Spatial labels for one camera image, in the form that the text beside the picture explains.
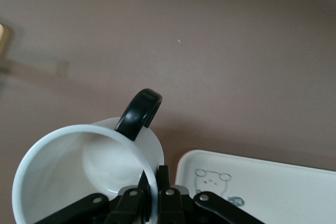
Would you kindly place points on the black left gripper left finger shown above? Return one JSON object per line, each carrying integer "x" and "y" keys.
{"x": 131, "y": 208}

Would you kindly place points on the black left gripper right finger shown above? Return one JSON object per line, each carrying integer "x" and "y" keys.
{"x": 170, "y": 208}

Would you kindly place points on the wooden cup rack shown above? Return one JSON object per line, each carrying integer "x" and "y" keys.
{"x": 4, "y": 37}

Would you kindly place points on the cream rabbit print tray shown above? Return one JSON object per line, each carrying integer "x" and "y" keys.
{"x": 275, "y": 190}

